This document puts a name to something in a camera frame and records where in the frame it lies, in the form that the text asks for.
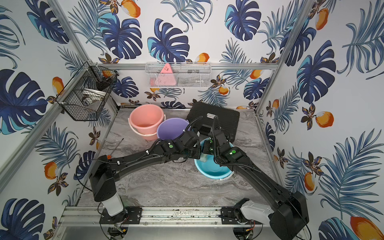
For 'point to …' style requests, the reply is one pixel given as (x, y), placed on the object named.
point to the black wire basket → (87, 92)
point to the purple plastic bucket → (169, 129)
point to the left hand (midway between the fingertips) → (203, 156)
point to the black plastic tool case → (209, 117)
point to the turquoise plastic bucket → (207, 165)
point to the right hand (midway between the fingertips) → (205, 142)
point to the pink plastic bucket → (144, 120)
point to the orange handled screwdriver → (109, 157)
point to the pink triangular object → (166, 77)
